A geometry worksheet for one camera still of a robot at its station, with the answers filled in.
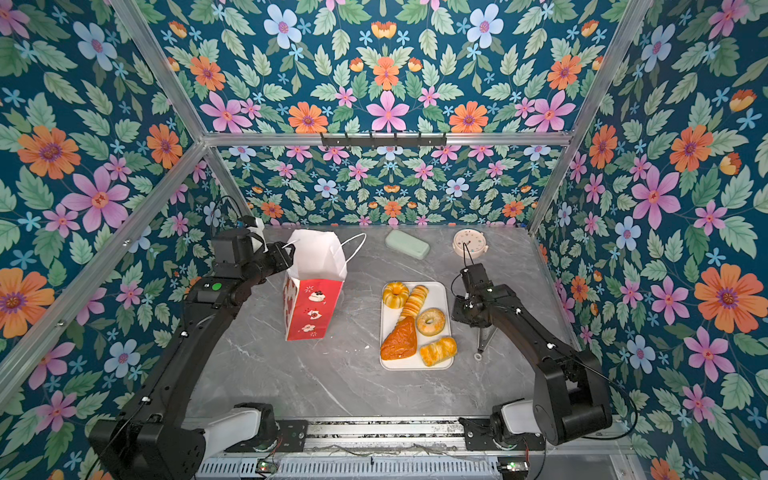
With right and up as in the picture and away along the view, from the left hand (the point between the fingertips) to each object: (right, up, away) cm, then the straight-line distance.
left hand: (291, 239), depth 73 cm
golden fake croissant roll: (+38, -32, +10) cm, 51 cm away
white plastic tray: (+23, -25, +20) cm, 40 cm away
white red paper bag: (+6, -12, -1) cm, 13 cm away
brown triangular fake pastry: (+27, -29, +10) cm, 41 cm away
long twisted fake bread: (+32, -19, +22) cm, 43 cm away
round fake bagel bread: (+38, -27, +17) cm, 49 cm away
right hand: (+45, -21, +14) cm, 51 cm away
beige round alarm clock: (+55, +1, +38) cm, 67 cm away
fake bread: (+25, -17, +22) cm, 38 cm away
